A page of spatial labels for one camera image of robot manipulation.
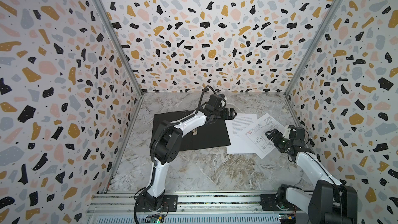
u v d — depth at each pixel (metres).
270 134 0.82
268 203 0.73
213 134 0.98
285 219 0.72
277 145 0.79
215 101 0.75
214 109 0.75
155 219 0.70
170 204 0.74
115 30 0.87
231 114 0.84
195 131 1.01
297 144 0.67
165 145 0.53
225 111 0.83
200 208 0.73
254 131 1.01
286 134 0.79
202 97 0.72
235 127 1.03
